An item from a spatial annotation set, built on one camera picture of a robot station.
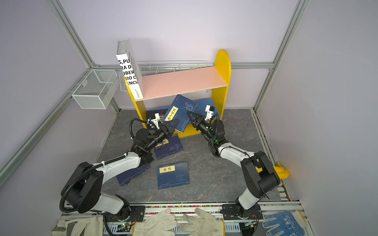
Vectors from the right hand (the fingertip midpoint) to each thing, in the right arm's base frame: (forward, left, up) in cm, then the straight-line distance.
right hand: (186, 114), depth 74 cm
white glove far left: (-45, +47, -29) cm, 71 cm away
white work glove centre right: (-44, -10, -33) cm, 56 cm away
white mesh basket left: (+34, +65, -9) cm, 74 cm away
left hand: (-4, +3, -2) cm, 6 cm away
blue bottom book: (-20, +9, -32) cm, 38 cm away
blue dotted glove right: (-43, -51, -33) cm, 74 cm away
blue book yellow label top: (+1, +11, -31) cm, 33 cm away
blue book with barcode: (+2, +4, 0) cm, 5 cm away
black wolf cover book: (+18, +18, -16) cm, 30 cm away
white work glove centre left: (-44, +13, -32) cm, 56 cm away
